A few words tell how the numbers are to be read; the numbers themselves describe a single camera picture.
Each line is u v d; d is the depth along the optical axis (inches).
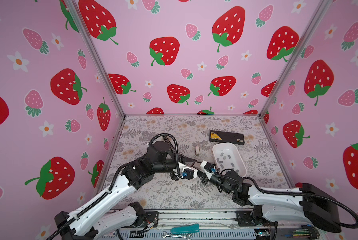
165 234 27.7
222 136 41.3
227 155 38.5
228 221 28.9
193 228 28.3
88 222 15.5
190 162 27.6
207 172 23.4
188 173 19.5
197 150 38.0
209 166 22.5
